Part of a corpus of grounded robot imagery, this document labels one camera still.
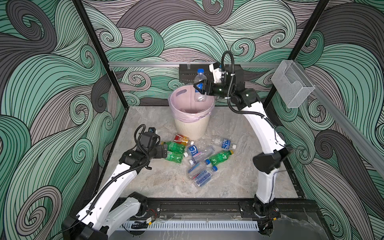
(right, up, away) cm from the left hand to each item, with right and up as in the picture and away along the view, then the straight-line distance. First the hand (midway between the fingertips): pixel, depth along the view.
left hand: (158, 146), depth 78 cm
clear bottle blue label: (+39, -1, +15) cm, 42 cm away
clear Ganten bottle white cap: (+30, -6, +16) cm, 34 cm away
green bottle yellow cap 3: (+34, -10, +11) cm, 37 cm away
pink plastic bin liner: (+14, +22, +23) cm, 35 cm away
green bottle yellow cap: (+6, -3, +14) cm, 15 cm away
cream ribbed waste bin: (+20, +7, +12) cm, 25 cm away
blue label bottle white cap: (+21, -5, +12) cm, 24 cm away
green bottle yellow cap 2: (+9, -9, +11) cm, 17 cm away
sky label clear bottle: (+26, -17, +2) cm, 31 cm away
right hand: (+21, +31, -8) cm, 38 cm away
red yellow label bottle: (+13, +1, +17) cm, 21 cm away
